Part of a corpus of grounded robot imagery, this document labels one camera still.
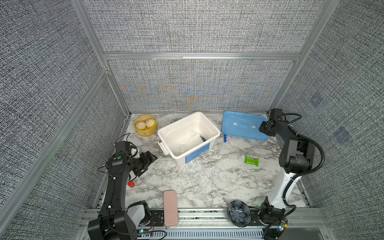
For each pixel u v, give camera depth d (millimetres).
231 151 972
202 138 1033
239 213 744
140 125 1044
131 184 821
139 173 707
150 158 712
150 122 1064
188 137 1033
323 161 474
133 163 650
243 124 1147
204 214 756
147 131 1033
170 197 798
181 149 974
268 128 805
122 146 629
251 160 924
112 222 379
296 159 541
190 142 1000
